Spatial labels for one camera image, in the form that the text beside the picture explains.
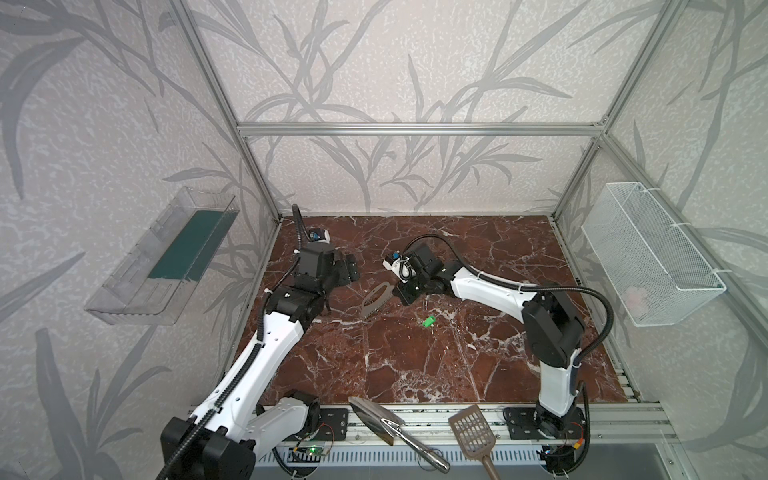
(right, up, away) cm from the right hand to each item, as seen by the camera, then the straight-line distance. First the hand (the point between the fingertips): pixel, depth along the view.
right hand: (394, 284), depth 90 cm
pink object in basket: (+61, -1, -16) cm, 63 cm away
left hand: (-12, +10, -12) cm, 20 cm away
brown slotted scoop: (+20, -34, -19) cm, 44 cm away
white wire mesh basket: (+56, +6, -28) cm, 63 cm away
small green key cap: (+12, -12, +3) cm, 17 cm away
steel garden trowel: (-1, -32, -17) cm, 37 cm away
